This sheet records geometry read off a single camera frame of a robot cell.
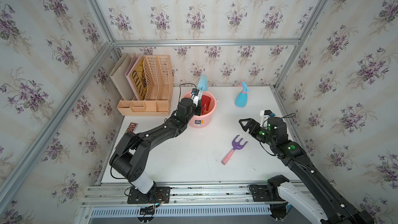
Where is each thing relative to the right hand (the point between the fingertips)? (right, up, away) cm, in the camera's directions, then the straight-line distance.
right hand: (245, 124), depth 77 cm
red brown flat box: (-66, -4, +19) cm, 69 cm away
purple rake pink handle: (-2, -15, +11) cm, 18 cm away
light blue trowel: (-21, +20, +8) cm, 31 cm away
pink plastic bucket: (-20, +1, +11) cm, 23 cm away
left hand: (-22, +13, +9) cm, 27 cm away
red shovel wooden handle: (-19, +12, +17) cm, 28 cm away
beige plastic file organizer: (-51, +12, +24) cm, 58 cm away
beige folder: (-71, +27, +11) cm, 76 cm away
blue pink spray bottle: (+5, +13, +25) cm, 29 cm away
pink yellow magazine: (-62, +27, +16) cm, 70 cm away
